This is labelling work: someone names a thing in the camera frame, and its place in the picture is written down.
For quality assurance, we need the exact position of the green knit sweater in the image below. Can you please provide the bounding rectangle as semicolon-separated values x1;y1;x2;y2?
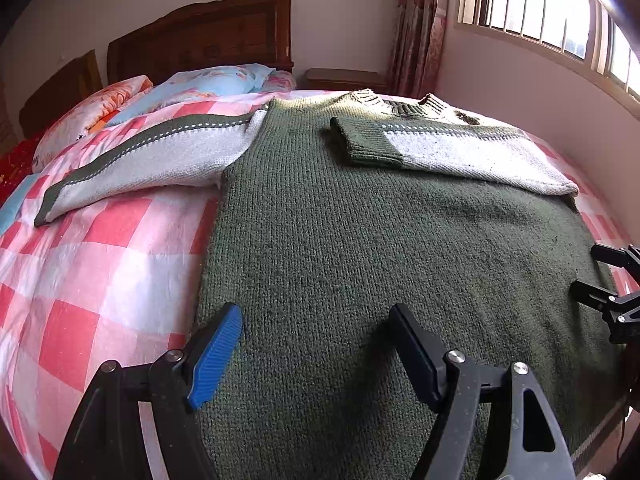
34;88;629;480

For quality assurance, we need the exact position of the pink checkered bed sheet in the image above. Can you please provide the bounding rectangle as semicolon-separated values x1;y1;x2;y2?
0;89;640;480

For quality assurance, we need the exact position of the light blue pillow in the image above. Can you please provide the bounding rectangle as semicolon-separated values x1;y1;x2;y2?
0;174;39;235

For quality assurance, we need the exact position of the barred window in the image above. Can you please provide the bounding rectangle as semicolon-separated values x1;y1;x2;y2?
460;0;639;101

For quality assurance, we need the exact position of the red floral blanket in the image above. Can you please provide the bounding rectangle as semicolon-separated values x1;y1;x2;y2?
0;130;44;205

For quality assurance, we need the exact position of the pink floral curtain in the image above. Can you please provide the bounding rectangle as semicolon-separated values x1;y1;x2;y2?
387;0;448;99

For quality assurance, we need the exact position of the orange floral pillow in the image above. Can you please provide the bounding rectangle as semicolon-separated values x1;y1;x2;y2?
32;75;153;172

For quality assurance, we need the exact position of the wooden nightstand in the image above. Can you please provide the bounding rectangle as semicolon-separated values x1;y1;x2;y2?
304;68;387;93

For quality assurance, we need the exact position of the dark wooden headboard left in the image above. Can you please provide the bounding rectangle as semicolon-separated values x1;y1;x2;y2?
18;50;103;139

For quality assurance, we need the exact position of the dark wooden headboard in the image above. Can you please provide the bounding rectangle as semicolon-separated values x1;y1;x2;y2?
106;0;294;84
18;50;103;139

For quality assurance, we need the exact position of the blue floral pillow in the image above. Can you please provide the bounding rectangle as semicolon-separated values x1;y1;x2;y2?
106;63;274;127

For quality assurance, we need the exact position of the dark wooden headboard right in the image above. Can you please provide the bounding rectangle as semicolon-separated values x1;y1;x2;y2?
106;0;294;84

